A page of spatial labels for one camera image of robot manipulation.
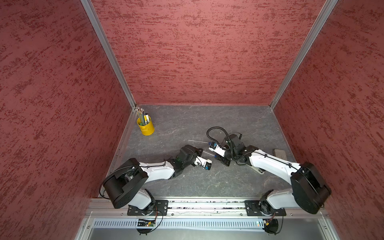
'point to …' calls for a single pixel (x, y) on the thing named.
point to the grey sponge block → (279, 153)
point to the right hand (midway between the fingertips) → (217, 158)
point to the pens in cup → (144, 118)
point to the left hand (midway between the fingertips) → (200, 148)
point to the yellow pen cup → (147, 129)
